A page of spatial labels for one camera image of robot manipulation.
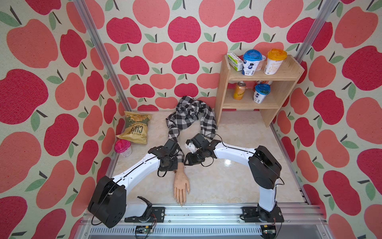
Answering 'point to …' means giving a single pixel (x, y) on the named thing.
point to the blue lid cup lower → (261, 91)
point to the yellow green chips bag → (136, 127)
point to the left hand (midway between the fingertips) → (174, 169)
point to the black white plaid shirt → (187, 108)
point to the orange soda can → (239, 90)
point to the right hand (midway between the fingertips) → (186, 165)
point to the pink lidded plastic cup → (124, 147)
